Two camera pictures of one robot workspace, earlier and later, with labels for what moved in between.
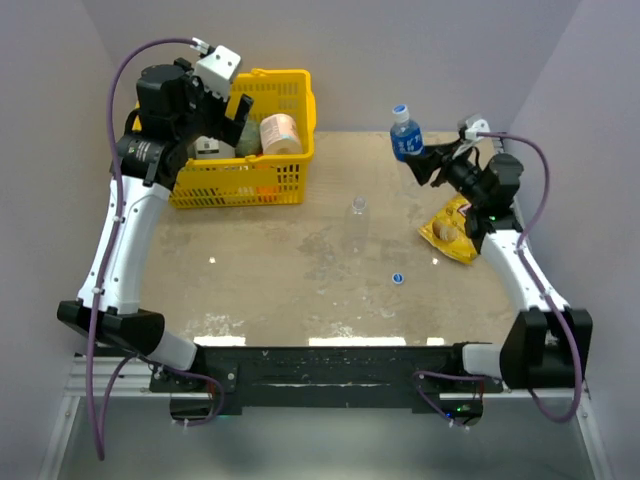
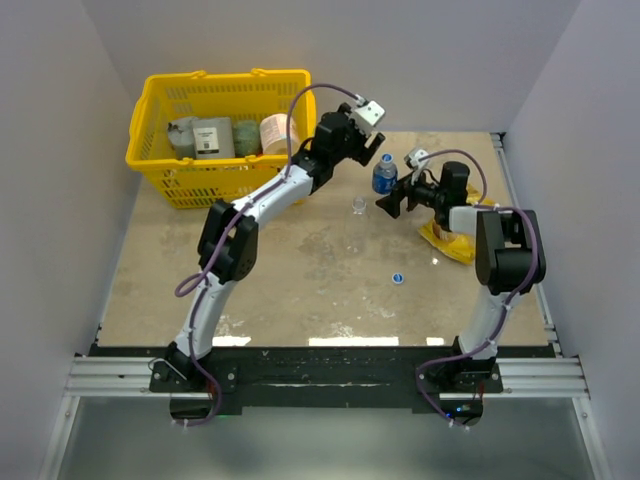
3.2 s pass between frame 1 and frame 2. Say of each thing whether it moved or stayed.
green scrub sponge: stayed
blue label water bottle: moved
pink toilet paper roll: stayed
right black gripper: moved
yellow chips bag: stayed
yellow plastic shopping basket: stayed
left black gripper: moved
